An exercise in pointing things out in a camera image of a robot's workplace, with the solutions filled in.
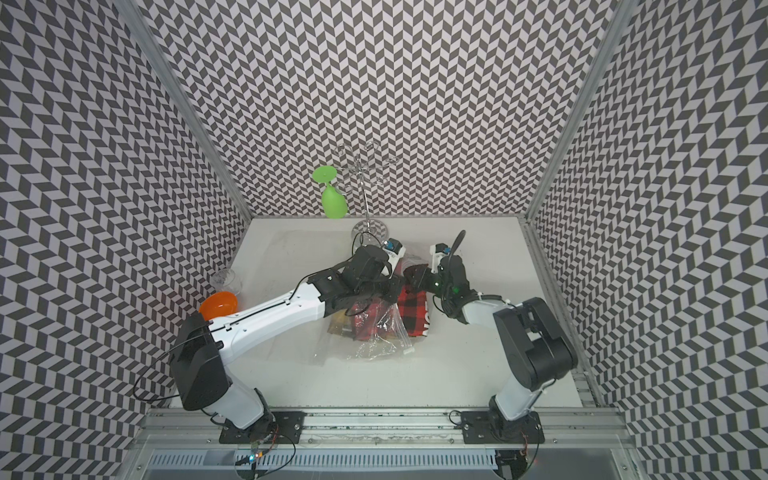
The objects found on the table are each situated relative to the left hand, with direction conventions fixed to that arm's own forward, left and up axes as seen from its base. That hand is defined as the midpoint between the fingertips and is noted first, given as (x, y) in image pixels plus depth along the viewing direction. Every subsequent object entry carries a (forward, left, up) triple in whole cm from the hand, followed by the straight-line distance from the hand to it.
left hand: (404, 285), depth 78 cm
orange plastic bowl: (+1, +56, -13) cm, 58 cm away
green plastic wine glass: (+29, +22, +4) cm, 36 cm away
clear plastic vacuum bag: (-10, +20, -18) cm, 29 cm away
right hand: (+9, -2, -10) cm, 13 cm away
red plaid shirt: (-3, -1, -11) cm, 11 cm away
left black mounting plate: (-32, +31, -9) cm, 45 cm away
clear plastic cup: (+12, +60, -16) cm, 63 cm away
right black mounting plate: (-30, -20, -18) cm, 40 cm away
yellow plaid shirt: (-4, +18, -15) cm, 24 cm away
